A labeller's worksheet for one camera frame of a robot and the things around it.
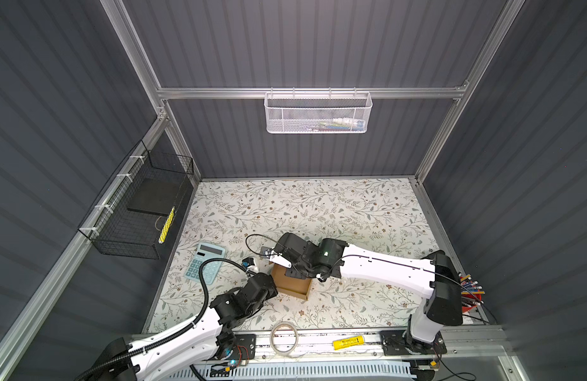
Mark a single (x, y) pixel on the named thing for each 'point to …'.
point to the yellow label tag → (350, 341)
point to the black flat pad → (157, 196)
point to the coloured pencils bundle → (472, 293)
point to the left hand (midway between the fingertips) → (278, 283)
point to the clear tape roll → (274, 347)
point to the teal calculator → (202, 252)
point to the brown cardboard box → (295, 286)
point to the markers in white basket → (342, 124)
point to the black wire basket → (130, 217)
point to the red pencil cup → (467, 309)
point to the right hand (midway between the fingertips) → (290, 254)
